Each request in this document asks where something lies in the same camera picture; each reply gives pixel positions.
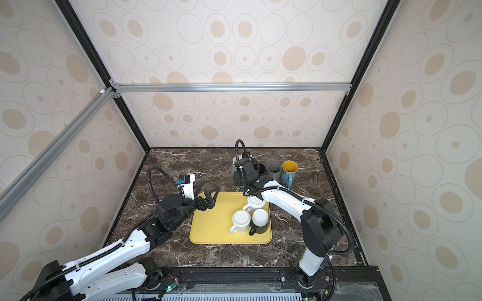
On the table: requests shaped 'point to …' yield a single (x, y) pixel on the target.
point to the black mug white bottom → (260, 221)
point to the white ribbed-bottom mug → (255, 203)
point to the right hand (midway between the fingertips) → (240, 173)
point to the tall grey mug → (273, 170)
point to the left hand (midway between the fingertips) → (215, 186)
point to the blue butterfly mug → (289, 169)
